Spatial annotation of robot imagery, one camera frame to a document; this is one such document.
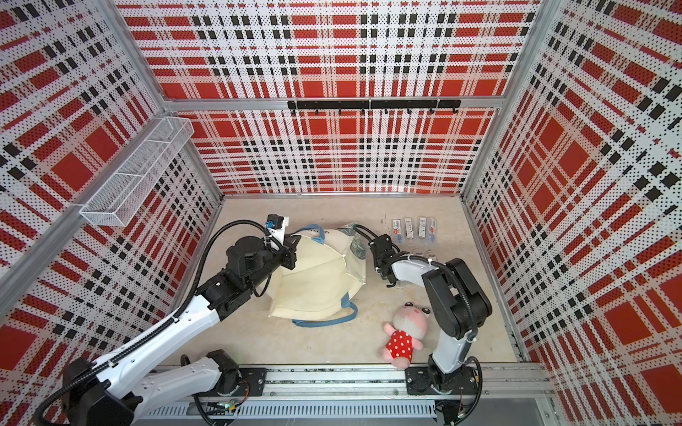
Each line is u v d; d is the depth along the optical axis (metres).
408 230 1.08
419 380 0.74
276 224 0.61
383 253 0.76
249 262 0.54
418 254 0.60
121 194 0.71
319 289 0.85
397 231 1.07
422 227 1.08
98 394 0.38
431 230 1.07
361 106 0.88
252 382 0.74
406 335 0.77
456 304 0.48
